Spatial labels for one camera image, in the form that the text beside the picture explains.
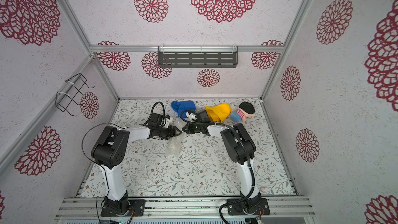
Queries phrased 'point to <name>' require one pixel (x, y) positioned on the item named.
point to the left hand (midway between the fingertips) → (180, 134)
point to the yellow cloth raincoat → (218, 113)
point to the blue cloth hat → (180, 106)
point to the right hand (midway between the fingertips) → (181, 127)
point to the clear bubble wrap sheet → (174, 148)
